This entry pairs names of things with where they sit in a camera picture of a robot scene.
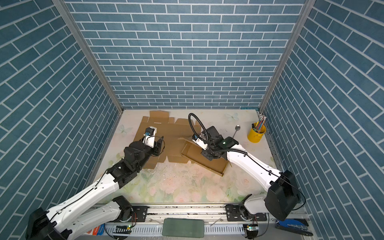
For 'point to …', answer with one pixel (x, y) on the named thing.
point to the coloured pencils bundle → (260, 123)
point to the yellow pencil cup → (256, 132)
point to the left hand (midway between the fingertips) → (159, 135)
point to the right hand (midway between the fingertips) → (204, 146)
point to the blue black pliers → (299, 226)
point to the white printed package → (98, 230)
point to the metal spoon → (237, 127)
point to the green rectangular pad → (183, 227)
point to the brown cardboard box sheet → (192, 151)
